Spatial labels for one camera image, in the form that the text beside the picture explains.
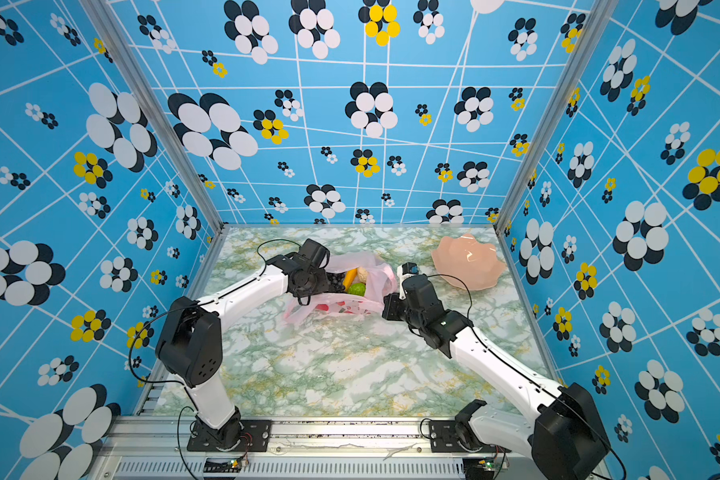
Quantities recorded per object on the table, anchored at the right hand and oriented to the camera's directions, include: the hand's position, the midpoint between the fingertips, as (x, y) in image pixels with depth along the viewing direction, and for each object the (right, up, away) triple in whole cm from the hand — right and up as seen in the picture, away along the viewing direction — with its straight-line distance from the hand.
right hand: (385, 298), depth 81 cm
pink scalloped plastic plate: (+32, +9, +27) cm, 43 cm away
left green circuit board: (-40, -39, -9) cm, 57 cm away
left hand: (-19, +3, +10) cm, 21 cm away
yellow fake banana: (-11, +4, +21) cm, 24 cm away
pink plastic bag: (-16, -5, +14) cm, 22 cm away
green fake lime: (-8, +1, +13) cm, 15 cm away
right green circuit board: (+23, -38, -11) cm, 46 cm away
